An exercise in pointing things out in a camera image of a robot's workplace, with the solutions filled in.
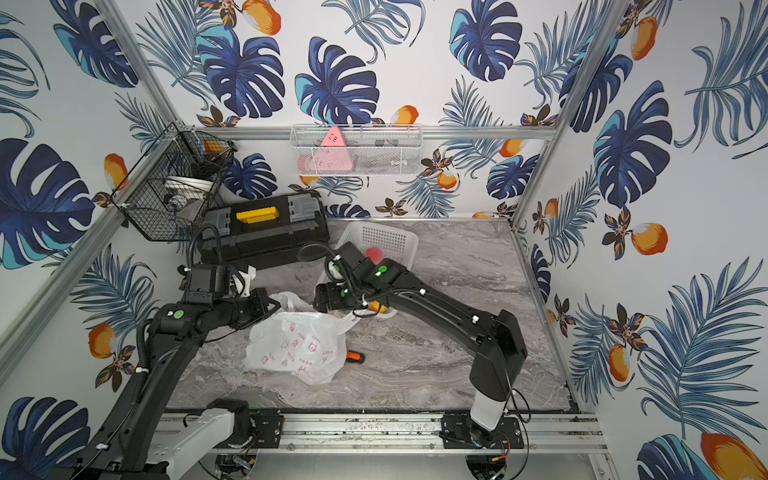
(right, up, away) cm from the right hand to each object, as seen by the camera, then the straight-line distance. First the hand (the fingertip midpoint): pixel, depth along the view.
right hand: (327, 301), depth 76 cm
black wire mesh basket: (-52, +31, +15) cm, 63 cm away
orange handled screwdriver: (+5, -16, +7) cm, 19 cm away
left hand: (-11, +1, -3) cm, 12 cm away
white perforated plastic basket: (+19, +16, +31) cm, 39 cm away
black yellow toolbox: (-25, +19, +19) cm, 36 cm away
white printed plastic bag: (-3, -8, -9) cm, 12 cm away
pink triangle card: (-1, +43, +14) cm, 45 cm away
